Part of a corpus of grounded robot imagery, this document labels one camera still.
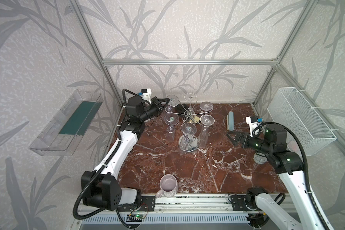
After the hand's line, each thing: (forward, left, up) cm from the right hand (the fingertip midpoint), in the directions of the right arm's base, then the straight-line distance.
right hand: (233, 129), depth 69 cm
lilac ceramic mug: (-19, +33, -29) cm, 47 cm away
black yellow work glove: (+7, +21, +3) cm, 22 cm away
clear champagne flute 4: (+12, +12, +4) cm, 17 cm away
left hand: (+13, +30, +10) cm, 34 cm away
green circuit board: (-33, +46, -28) cm, 63 cm away
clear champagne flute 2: (+3, +30, +5) cm, 31 cm away
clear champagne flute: (+14, +29, +6) cm, 33 cm away
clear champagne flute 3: (+3, +14, +4) cm, 14 cm away
